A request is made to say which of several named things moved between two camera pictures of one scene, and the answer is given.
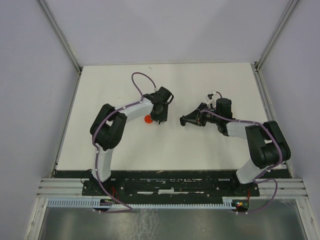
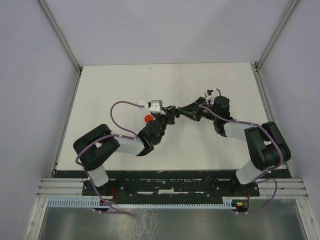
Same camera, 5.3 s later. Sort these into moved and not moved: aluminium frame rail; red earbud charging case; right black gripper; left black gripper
Moved: left black gripper; right black gripper
Not moved: red earbud charging case; aluminium frame rail
